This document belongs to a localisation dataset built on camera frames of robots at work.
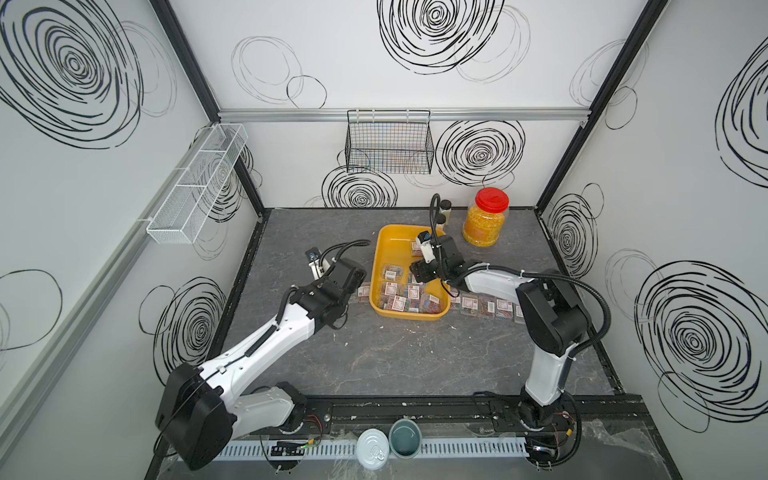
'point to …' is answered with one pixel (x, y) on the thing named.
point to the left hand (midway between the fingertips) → (337, 278)
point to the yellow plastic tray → (393, 291)
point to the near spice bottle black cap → (440, 218)
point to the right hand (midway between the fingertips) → (420, 264)
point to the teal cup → (405, 438)
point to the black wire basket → (389, 141)
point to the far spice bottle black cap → (445, 204)
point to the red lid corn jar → (484, 221)
